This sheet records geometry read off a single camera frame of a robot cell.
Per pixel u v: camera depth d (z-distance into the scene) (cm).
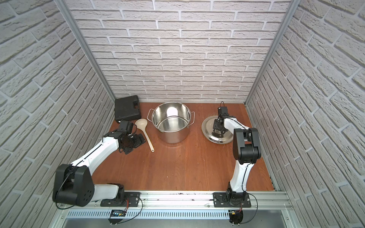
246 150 52
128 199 73
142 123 103
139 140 79
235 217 71
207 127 103
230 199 67
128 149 77
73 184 41
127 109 108
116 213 72
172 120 103
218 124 76
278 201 76
